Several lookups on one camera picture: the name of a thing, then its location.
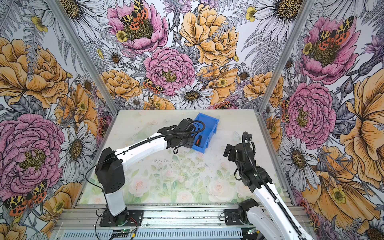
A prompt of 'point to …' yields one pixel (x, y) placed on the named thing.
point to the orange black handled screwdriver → (198, 140)
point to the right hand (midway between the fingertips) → (235, 151)
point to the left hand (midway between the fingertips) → (185, 142)
